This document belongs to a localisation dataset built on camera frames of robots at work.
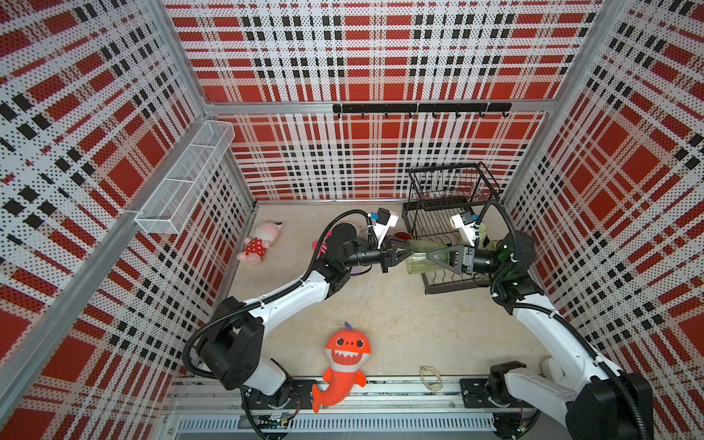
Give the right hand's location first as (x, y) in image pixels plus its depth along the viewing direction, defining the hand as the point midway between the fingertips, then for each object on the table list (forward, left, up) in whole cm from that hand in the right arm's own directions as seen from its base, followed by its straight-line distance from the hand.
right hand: (430, 258), depth 64 cm
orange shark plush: (-15, +21, -24) cm, 35 cm away
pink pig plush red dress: (+23, +57, -27) cm, 67 cm away
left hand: (+4, +2, -2) cm, 5 cm away
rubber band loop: (-22, -3, -30) cm, 38 cm away
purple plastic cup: (0, +17, -5) cm, 18 cm away
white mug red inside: (+26, +2, -25) cm, 36 cm away
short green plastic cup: (-3, +4, +3) cm, 5 cm away
